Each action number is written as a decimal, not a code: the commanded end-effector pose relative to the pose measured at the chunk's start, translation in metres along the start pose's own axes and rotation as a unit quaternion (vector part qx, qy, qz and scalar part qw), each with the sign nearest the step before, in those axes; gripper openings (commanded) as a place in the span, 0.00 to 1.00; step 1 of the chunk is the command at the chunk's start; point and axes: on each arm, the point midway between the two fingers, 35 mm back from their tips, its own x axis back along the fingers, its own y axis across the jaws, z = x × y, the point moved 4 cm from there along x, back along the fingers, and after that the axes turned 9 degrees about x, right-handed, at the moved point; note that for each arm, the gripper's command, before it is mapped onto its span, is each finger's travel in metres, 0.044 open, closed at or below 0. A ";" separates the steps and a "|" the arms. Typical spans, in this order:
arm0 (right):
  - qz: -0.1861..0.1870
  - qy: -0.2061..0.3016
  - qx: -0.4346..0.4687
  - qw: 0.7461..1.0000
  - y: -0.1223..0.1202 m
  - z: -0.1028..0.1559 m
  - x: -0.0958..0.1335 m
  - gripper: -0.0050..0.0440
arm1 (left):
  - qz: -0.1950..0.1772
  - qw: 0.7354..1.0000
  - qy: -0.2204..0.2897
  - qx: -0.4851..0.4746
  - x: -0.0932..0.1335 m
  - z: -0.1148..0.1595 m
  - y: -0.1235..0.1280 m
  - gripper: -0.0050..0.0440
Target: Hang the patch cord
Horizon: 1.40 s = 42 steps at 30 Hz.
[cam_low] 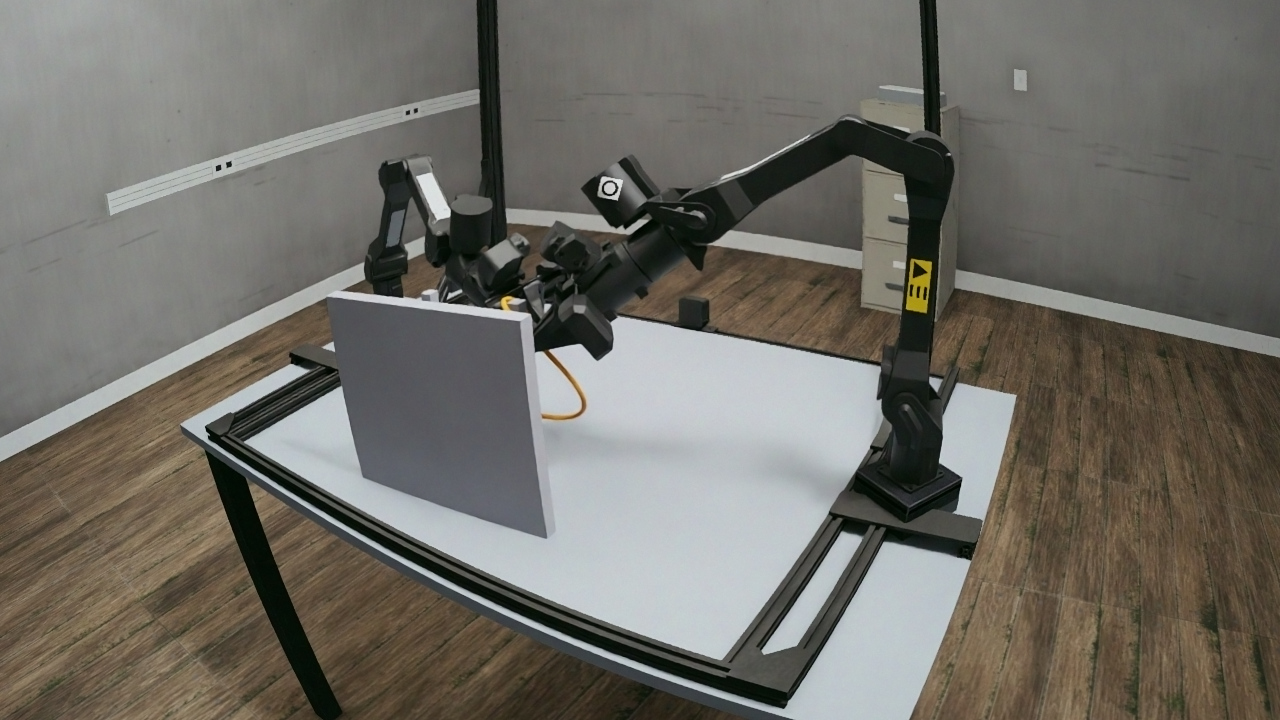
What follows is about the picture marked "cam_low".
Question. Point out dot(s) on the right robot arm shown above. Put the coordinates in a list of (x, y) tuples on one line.
[(467, 225)]

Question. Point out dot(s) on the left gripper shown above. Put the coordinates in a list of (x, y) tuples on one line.
[(619, 282)]

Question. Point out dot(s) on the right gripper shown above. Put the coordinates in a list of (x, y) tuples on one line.
[(531, 290)]

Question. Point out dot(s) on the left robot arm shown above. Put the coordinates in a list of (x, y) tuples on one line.
[(619, 194)]

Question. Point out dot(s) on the yellow patch cord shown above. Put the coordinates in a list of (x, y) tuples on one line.
[(564, 371)]

